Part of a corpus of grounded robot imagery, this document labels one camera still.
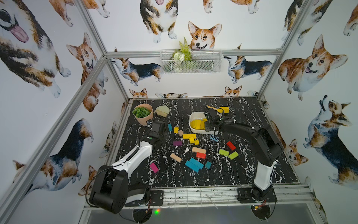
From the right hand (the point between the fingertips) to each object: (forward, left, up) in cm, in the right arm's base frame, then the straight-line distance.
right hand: (207, 124), depth 96 cm
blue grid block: (-7, -4, -5) cm, 10 cm away
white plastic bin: (+11, +7, -3) cm, 13 cm away
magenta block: (-27, +34, -6) cm, 44 cm away
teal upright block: (+1, +26, -5) cm, 27 cm away
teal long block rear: (-24, +8, -7) cm, 26 cm away
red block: (-12, -15, -7) cm, 21 cm away
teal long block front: (-26, +11, -6) cm, 29 cm away
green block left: (-16, -10, -9) cm, 21 cm away
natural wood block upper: (-15, +7, -7) cm, 18 cm away
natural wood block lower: (-21, +21, -6) cm, 30 cm away
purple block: (-10, +21, -8) cm, 24 cm away
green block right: (-19, -15, -7) cm, 26 cm away
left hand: (-7, +27, +4) cm, 28 cm away
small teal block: (-25, +1, -7) cm, 26 cm away
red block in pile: (-19, +5, -7) cm, 21 cm away
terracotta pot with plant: (+6, +44, +7) cm, 45 cm away
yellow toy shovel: (+19, -17, -7) cm, 27 cm away
